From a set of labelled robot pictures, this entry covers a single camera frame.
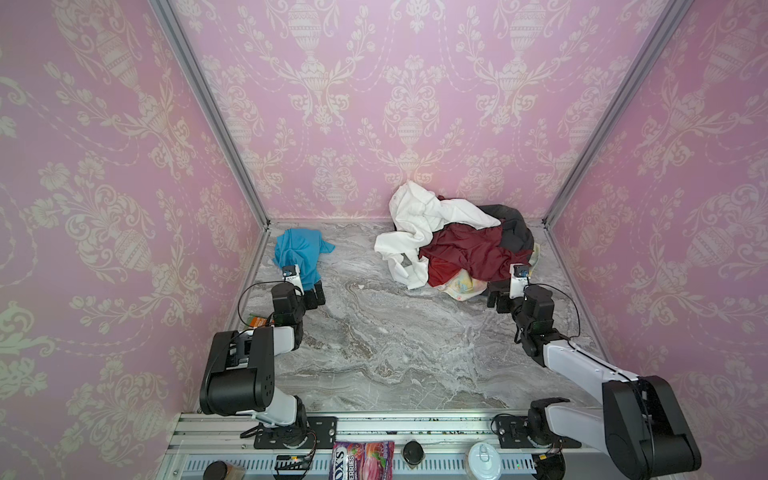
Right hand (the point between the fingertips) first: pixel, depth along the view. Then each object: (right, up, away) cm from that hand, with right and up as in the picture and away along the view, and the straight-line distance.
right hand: (506, 281), depth 88 cm
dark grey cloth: (+12, +16, +24) cm, 31 cm away
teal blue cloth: (-65, +10, +14) cm, 68 cm away
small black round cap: (-30, -33, -26) cm, 52 cm away
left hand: (-61, -1, +5) cm, 61 cm away
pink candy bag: (-41, -39, -20) cm, 60 cm away
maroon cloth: (-4, +9, +14) cm, 17 cm away
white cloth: (-25, +22, +14) cm, 37 cm away
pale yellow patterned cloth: (-10, -2, +9) cm, 14 cm away
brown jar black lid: (-69, -37, -26) cm, 83 cm away
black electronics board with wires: (-59, -43, -15) cm, 74 cm away
